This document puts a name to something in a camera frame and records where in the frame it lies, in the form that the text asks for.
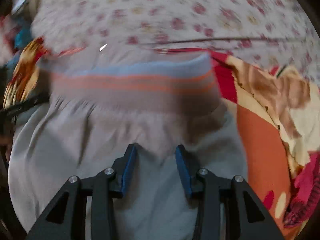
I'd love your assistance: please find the beige zip jacket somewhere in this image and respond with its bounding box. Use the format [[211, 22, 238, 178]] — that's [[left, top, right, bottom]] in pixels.
[[9, 47, 248, 239]]

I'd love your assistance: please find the teal clothes pile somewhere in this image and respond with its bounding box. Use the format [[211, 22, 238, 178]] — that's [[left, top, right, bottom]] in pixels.
[[7, 17, 33, 53]]

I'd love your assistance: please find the orange yellow red blanket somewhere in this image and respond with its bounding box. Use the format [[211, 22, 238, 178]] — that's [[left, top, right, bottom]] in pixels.
[[3, 38, 319, 239]]

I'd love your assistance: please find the floral quilt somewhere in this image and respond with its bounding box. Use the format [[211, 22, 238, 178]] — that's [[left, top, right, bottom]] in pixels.
[[32, 0, 319, 82]]

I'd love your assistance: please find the black cable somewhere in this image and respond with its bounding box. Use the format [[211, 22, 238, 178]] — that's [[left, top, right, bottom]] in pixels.
[[0, 97, 51, 120]]

